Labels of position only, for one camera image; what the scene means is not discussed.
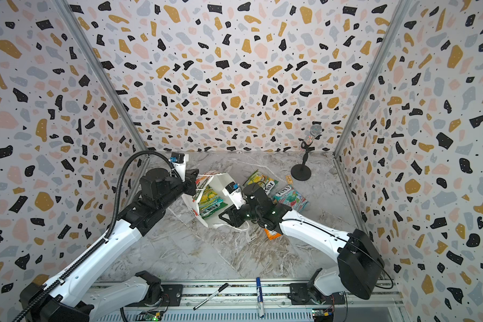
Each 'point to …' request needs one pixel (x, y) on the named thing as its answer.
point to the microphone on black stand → (302, 172)
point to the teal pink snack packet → (290, 196)
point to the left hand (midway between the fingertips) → (196, 166)
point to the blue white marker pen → (259, 297)
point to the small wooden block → (289, 180)
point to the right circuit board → (320, 314)
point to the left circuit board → (149, 315)
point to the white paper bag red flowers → (210, 200)
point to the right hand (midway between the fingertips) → (219, 211)
